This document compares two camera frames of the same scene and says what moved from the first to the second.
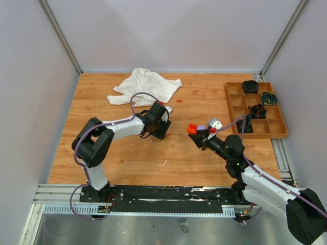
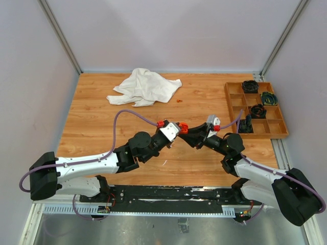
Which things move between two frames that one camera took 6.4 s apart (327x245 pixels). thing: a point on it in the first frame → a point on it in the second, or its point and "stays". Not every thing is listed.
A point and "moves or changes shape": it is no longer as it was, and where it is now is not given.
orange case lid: (191, 128) moves or changes shape
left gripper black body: (161, 128) → (161, 142)
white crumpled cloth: (142, 80) stays
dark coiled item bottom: (248, 127) stays
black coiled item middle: (258, 111) stays
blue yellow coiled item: (269, 98) stays
